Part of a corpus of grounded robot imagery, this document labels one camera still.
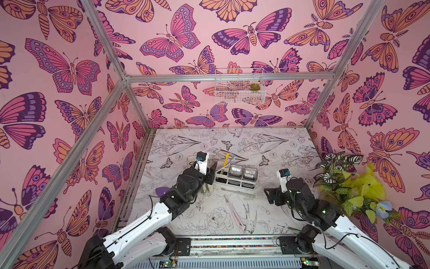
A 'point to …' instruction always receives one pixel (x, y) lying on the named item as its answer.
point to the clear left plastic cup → (235, 171)
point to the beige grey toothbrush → (251, 194)
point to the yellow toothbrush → (228, 156)
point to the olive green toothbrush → (206, 188)
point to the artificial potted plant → (354, 189)
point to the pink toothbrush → (239, 225)
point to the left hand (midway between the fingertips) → (213, 161)
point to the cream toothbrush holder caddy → (222, 177)
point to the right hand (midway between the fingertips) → (272, 187)
